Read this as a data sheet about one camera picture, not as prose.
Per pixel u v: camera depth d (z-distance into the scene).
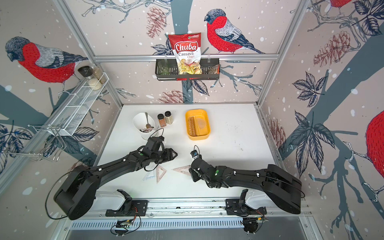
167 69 0.92
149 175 0.85
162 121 1.02
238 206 0.66
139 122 0.93
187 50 0.81
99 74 0.86
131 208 0.69
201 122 1.09
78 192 0.42
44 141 0.61
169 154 0.78
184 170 0.87
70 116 0.73
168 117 1.03
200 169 0.61
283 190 0.42
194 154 0.74
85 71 0.78
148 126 1.01
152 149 0.69
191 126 1.07
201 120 1.11
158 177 0.83
